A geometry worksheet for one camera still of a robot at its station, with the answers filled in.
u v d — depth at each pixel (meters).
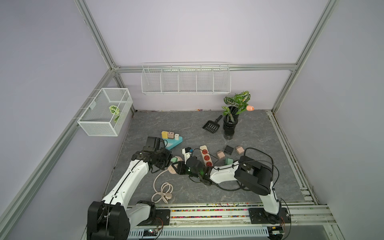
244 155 0.96
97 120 0.79
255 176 0.51
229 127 1.06
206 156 0.93
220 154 0.94
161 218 0.76
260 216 0.74
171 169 0.84
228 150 0.99
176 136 0.99
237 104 0.92
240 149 0.96
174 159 0.81
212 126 1.12
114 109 0.81
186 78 0.99
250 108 0.84
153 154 0.60
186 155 0.81
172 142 0.98
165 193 0.80
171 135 0.99
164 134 0.99
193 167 0.68
